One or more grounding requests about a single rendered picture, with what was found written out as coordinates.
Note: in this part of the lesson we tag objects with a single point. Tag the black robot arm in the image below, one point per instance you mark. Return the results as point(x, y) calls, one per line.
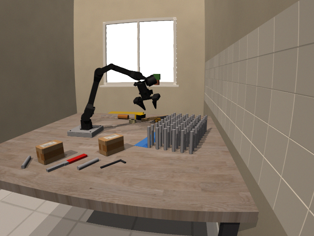
point(86, 123)

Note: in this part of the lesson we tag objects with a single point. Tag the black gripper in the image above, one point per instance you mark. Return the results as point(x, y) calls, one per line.
point(146, 96)

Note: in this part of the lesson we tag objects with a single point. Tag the red and grey bar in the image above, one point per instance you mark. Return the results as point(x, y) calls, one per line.
point(67, 162)

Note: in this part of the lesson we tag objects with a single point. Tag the brown cardboard box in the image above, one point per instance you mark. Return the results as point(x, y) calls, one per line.
point(50, 152)
point(111, 144)

